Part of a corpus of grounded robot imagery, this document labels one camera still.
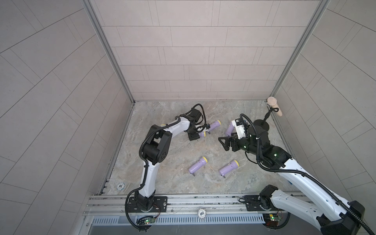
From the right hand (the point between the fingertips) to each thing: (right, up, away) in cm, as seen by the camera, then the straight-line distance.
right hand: (224, 137), depth 72 cm
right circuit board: (+22, -38, -4) cm, 44 cm away
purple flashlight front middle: (-10, -15, +10) cm, 21 cm away
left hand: (-14, -1, +27) cm, 31 cm away
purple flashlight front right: (+7, -17, +9) cm, 20 cm away
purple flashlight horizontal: (-9, -2, +21) cm, 23 cm away
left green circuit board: (-36, -36, -7) cm, 52 cm away
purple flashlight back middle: (-1, +4, +27) cm, 27 cm away
